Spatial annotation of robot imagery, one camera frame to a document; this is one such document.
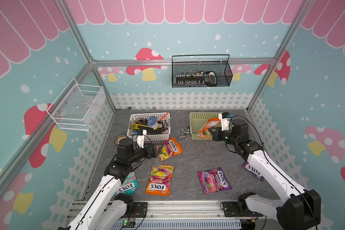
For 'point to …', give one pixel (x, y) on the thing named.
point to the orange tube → (161, 118)
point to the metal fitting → (183, 132)
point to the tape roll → (118, 138)
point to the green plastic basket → (196, 121)
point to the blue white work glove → (152, 122)
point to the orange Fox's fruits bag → (159, 183)
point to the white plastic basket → (164, 136)
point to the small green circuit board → (128, 224)
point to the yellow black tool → (149, 130)
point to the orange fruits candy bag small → (170, 148)
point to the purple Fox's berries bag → (213, 180)
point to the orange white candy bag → (204, 132)
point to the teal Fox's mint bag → (129, 185)
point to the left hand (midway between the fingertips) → (158, 147)
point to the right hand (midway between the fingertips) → (208, 128)
